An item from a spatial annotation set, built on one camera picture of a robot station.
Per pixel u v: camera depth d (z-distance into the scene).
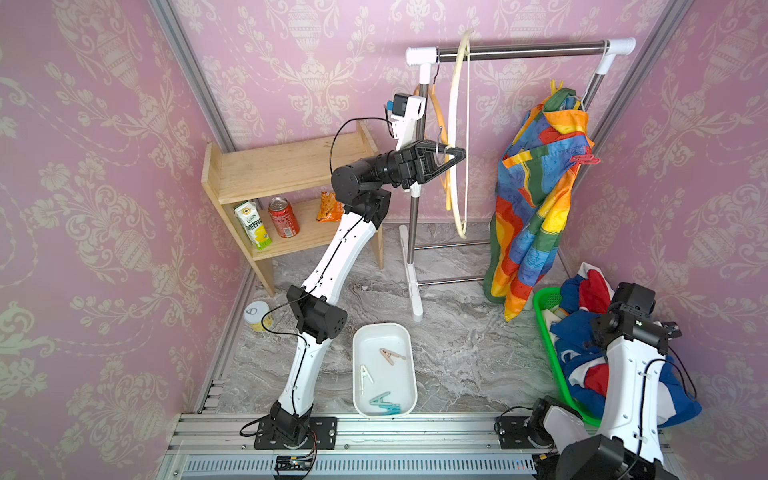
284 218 0.82
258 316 0.90
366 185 0.50
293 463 0.72
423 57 0.53
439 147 0.47
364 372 0.83
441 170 0.50
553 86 0.75
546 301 0.92
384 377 0.82
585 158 0.60
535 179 0.70
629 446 0.38
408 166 0.48
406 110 0.47
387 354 0.87
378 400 0.78
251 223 0.78
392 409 0.77
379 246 0.97
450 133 0.48
